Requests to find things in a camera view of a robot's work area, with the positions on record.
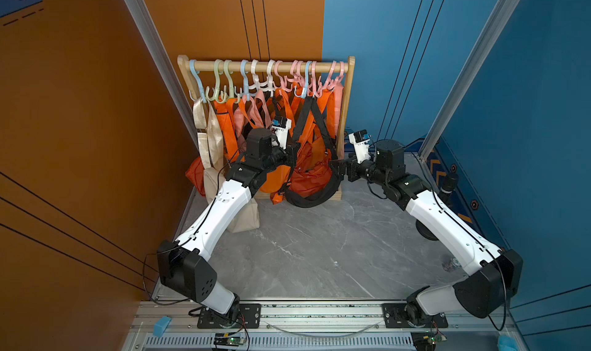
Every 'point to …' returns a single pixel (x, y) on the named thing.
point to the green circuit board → (222, 341)
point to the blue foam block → (160, 325)
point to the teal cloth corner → (506, 343)
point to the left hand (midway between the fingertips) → (300, 141)
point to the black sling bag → (299, 198)
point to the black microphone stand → (449, 182)
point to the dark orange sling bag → (312, 173)
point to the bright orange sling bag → (275, 180)
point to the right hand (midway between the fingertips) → (341, 158)
